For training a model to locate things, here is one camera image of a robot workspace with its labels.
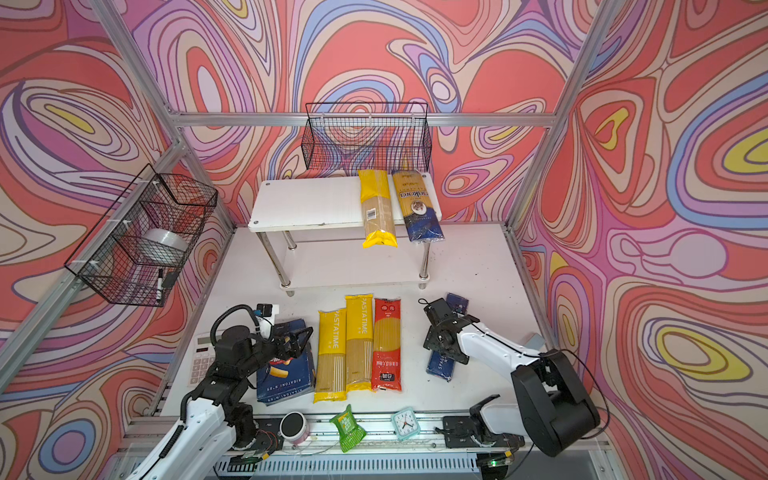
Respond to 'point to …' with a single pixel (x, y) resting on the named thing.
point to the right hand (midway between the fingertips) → (445, 352)
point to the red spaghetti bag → (387, 356)
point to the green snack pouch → (351, 434)
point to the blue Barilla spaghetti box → (440, 365)
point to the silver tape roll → (165, 241)
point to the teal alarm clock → (406, 424)
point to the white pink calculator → (203, 354)
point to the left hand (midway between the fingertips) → (303, 327)
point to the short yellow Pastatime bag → (331, 373)
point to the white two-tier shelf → (313, 229)
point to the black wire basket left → (137, 248)
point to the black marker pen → (160, 284)
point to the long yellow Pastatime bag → (359, 342)
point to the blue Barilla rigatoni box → (282, 379)
